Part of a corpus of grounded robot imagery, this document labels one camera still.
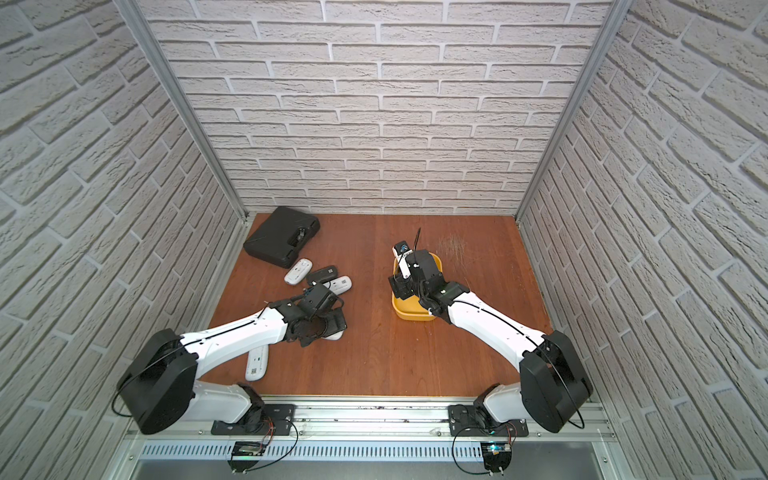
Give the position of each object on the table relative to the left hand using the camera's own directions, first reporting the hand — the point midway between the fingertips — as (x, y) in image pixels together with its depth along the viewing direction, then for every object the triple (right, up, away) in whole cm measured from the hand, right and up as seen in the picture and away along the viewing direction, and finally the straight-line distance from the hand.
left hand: (339, 323), depth 86 cm
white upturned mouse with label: (-1, -3, -2) cm, 4 cm away
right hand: (+20, +16, -1) cm, 25 cm away
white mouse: (-17, +14, +14) cm, 26 cm away
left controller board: (-20, -28, -16) cm, 38 cm away
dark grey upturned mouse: (-8, +13, +14) cm, 20 cm away
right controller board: (+41, -28, -16) cm, 52 cm away
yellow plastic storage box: (+21, +3, +6) cm, 22 cm away
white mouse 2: (-22, -10, -5) cm, 25 cm away
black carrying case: (-24, +26, +17) cm, 39 cm away
